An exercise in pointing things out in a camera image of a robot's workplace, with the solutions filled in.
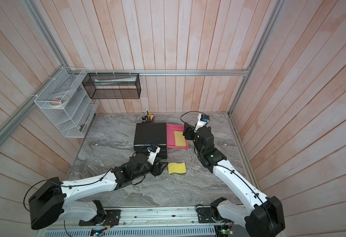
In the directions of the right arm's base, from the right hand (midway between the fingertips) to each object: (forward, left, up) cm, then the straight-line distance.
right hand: (189, 123), depth 77 cm
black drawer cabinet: (0, +22, -10) cm, 24 cm away
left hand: (-16, +13, -15) cm, 26 cm away
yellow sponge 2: (-14, +6, -26) cm, 30 cm away
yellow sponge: (+1, +4, -18) cm, 18 cm away
